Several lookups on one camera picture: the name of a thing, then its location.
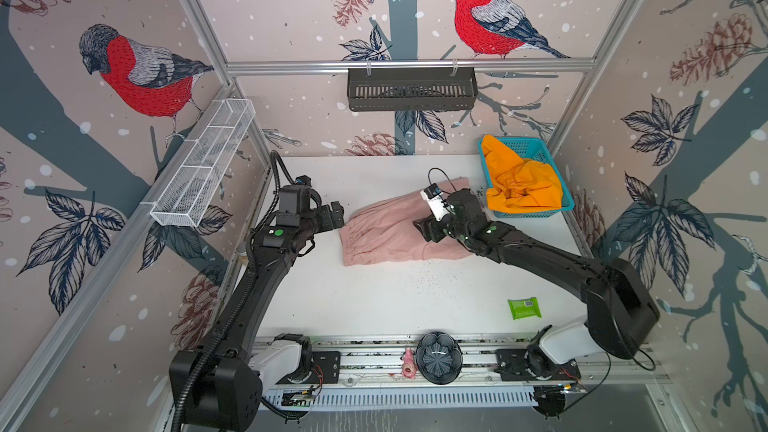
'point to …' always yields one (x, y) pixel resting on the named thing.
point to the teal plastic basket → (530, 149)
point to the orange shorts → (517, 183)
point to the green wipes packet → (524, 307)
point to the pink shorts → (384, 231)
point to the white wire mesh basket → (187, 196)
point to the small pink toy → (409, 368)
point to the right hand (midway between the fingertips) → (422, 218)
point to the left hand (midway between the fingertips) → (327, 210)
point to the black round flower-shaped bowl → (439, 357)
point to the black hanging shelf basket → (415, 89)
